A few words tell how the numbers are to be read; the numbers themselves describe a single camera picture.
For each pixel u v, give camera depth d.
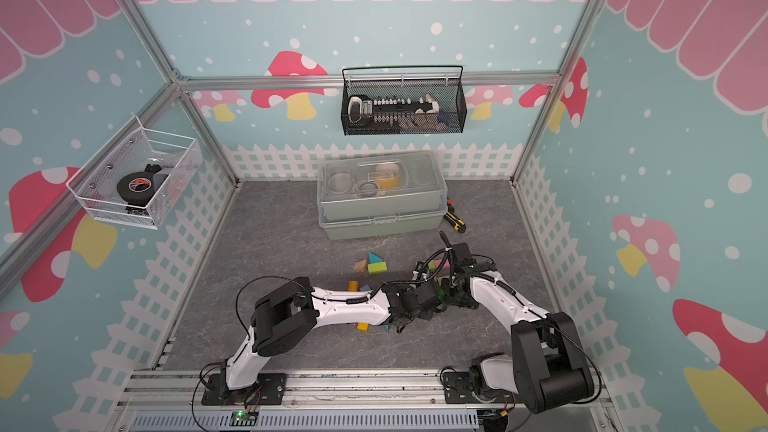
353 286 0.91
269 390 0.74
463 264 0.70
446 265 0.74
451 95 0.96
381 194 0.95
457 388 0.74
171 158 0.81
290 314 0.55
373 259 0.95
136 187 0.71
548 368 0.42
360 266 0.96
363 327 0.83
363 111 0.89
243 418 0.73
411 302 0.68
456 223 1.06
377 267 0.94
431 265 0.78
